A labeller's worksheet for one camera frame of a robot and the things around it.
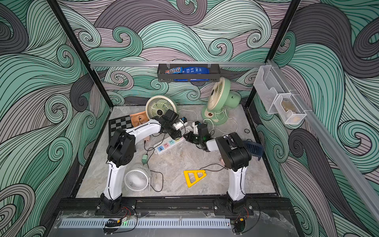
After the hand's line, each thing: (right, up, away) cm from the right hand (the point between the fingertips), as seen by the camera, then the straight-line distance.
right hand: (185, 135), depth 99 cm
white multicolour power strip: (-12, -5, -4) cm, 14 cm away
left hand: (-3, +2, -2) cm, 4 cm away
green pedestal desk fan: (+21, +23, -13) cm, 34 cm away
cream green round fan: (-19, +20, 0) cm, 28 cm away
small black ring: (+45, +4, +8) cm, 46 cm away
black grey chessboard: (-45, +9, +8) cm, 46 cm away
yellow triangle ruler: (+7, -22, -17) cm, 29 cm away
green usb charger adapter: (-25, -13, -11) cm, 30 cm away
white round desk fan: (-23, -19, -25) cm, 39 cm away
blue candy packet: (+2, +43, -6) cm, 43 cm away
